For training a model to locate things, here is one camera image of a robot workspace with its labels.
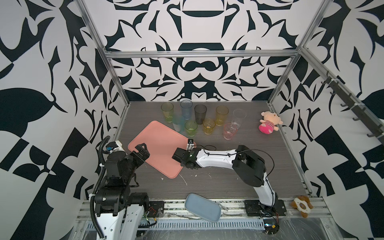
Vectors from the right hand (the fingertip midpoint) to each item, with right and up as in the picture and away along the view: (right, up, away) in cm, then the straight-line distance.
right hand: (186, 159), depth 90 cm
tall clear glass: (+33, +26, +6) cm, 43 cm away
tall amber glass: (+22, +28, +7) cm, 37 cm away
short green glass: (+3, +19, +14) cm, 23 cm away
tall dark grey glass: (+9, +29, +10) cm, 32 cm away
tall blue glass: (0, +33, +9) cm, 34 cm away
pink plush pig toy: (+55, +22, +10) cm, 60 cm away
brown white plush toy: (+57, -17, -16) cm, 62 cm away
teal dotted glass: (-5, +21, +7) cm, 23 cm away
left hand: (-20, +12, -23) cm, 33 cm away
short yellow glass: (+15, +21, +11) cm, 27 cm away
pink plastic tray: (-17, +8, +11) cm, 22 cm away
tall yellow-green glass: (-13, +31, +11) cm, 35 cm away
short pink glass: (+29, +16, +11) cm, 35 cm away
